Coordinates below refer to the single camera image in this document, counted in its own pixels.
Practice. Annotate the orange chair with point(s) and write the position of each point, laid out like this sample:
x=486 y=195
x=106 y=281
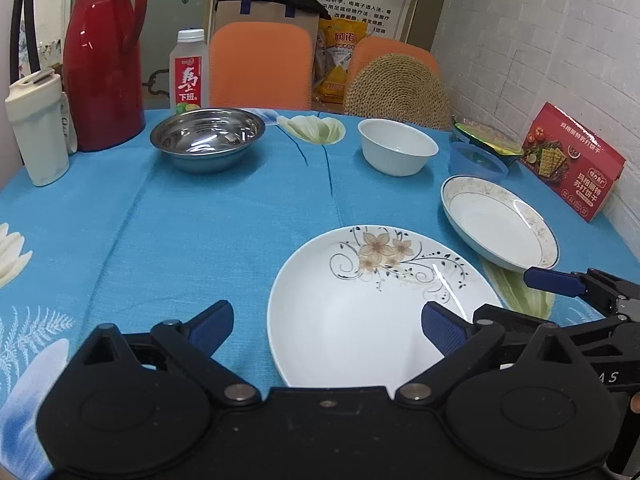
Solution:
x=372 y=47
x=261 y=65

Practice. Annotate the juice bottle red label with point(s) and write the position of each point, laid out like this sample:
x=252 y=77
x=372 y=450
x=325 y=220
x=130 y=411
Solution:
x=188 y=72

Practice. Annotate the white floral ceramic plate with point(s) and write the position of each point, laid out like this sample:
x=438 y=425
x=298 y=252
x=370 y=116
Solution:
x=345 y=309

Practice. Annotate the white plastic tumbler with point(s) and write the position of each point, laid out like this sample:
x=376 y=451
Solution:
x=39 y=112

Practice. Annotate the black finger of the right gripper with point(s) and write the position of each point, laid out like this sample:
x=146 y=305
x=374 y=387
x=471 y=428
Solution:
x=560 y=283

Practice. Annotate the orange chair left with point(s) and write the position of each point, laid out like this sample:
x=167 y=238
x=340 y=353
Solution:
x=261 y=65

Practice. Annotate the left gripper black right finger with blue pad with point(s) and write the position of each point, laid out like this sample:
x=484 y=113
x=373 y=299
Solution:
x=471 y=371

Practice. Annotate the blue floral tablecloth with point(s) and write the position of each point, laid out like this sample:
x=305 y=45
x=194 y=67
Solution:
x=125 y=237

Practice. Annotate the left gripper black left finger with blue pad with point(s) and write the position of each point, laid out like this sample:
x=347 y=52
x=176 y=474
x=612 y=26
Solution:
x=171 y=365

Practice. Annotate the green instant noodle bowl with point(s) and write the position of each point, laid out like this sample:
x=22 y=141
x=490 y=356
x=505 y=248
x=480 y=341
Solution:
x=489 y=139

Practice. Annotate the white plate blue rim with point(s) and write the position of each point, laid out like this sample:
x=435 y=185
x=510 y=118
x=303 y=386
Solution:
x=498 y=225

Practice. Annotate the small white ceramic bowl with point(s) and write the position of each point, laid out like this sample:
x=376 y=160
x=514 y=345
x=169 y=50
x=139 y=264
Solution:
x=395 y=149

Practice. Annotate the orange chair right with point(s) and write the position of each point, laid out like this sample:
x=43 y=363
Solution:
x=372 y=47

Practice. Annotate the blue plastic bowl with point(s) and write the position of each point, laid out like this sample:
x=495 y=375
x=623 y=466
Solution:
x=467 y=159

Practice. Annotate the red cracker box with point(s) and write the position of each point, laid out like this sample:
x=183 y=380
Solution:
x=575 y=163

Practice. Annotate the woven straw cushion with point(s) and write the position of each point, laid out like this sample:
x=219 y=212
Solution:
x=402 y=88

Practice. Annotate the yellow snack bag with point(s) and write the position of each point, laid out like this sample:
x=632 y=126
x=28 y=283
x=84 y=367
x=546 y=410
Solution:
x=336 y=41

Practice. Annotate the stainless steel bowl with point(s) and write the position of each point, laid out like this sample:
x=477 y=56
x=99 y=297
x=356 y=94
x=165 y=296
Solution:
x=207 y=140

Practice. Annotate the red thermos jug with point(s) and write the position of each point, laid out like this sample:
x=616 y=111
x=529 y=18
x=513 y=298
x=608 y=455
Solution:
x=102 y=71

